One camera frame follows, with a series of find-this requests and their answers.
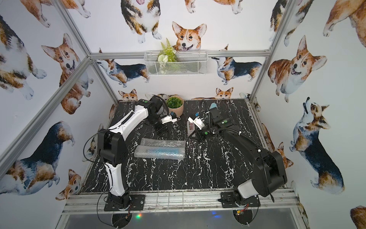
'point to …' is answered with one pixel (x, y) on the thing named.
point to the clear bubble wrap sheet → (140, 150)
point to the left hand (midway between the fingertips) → (168, 130)
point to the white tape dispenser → (190, 128)
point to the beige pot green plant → (175, 104)
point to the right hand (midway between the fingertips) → (189, 136)
